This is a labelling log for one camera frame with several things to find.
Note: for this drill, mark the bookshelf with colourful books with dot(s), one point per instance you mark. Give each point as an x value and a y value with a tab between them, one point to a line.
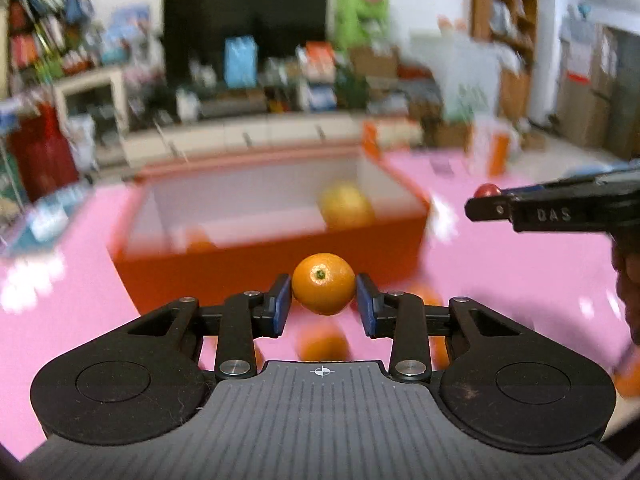
45	20

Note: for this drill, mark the light blue carton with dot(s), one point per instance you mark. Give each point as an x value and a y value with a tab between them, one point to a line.
240	60

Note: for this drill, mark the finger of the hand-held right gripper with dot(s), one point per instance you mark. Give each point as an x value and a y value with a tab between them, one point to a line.
540	189
492	208

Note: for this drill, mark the person's right hand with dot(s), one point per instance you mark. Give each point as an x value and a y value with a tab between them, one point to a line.
630	285

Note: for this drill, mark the white printed bag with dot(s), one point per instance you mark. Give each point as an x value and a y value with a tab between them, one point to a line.
465	75

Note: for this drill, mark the white TV console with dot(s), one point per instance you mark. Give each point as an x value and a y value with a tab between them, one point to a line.
275	132

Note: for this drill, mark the white glass-door cabinet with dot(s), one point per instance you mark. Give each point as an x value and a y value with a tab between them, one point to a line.
92	92

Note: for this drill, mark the pink floral tablecloth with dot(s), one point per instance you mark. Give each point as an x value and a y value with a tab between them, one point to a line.
60	310

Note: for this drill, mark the orange white canister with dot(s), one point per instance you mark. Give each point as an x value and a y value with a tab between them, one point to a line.
492	147

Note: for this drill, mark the wooden bookshelf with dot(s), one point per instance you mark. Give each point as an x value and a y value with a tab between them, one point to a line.
505	35

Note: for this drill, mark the black television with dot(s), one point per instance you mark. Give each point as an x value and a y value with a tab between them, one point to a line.
245	20

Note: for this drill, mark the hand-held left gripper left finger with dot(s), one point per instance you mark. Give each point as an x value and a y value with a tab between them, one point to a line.
282	305

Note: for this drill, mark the orange cardboard box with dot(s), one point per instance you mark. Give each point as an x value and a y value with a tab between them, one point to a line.
200	272

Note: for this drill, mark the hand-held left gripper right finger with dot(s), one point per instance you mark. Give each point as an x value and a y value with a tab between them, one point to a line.
364	305

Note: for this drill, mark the red cherry tomato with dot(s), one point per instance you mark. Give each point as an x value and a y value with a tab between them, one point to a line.
486	190

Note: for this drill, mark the teal book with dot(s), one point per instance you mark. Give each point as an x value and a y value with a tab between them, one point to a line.
45	215

